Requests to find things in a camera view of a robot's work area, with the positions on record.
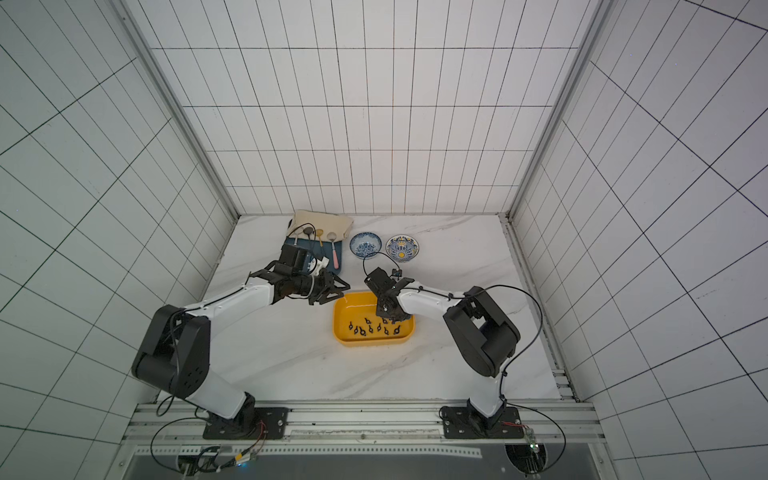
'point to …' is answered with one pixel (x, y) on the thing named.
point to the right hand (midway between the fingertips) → (380, 311)
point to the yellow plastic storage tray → (355, 321)
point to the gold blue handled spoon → (319, 233)
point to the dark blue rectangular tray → (331, 249)
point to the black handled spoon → (308, 230)
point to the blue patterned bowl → (365, 243)
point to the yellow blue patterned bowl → (402, 248)
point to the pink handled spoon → (331, 236)
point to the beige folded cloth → (328, 222)
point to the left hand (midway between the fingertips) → (343, 293)
